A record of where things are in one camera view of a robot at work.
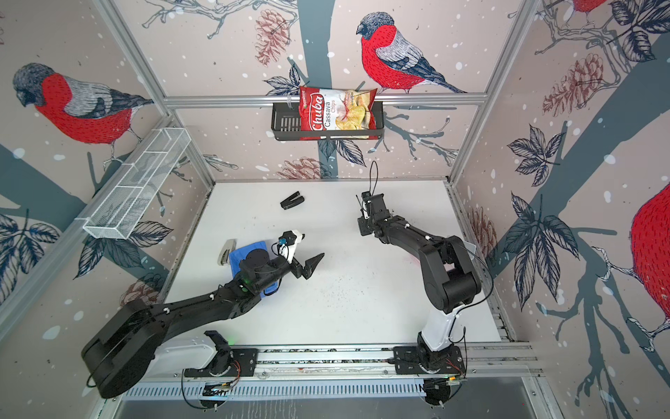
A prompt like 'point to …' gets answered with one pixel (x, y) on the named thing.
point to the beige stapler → (229, 246)
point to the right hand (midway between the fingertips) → (364, 223)
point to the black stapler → (290, 202)
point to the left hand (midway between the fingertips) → (311, 245)
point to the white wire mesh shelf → (133, 199)
